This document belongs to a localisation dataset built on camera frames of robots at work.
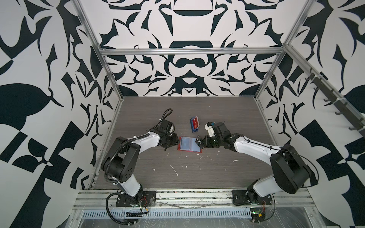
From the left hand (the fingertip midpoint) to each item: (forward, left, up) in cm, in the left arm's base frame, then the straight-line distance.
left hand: (179, 139), depth 92 cm
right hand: (-4, -14, +4) cm, 15 cm away
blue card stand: (+16, -9, -3) cm, 19 cm away
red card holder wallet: (-2, -6, -3) cm, 7 cm away
